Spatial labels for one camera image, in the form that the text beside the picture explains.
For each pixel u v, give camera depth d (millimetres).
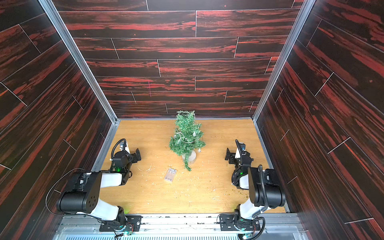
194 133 702
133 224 729
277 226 731
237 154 804
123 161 712
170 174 898
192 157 924
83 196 452
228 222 733
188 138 740
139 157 885
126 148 813
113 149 690
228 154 843
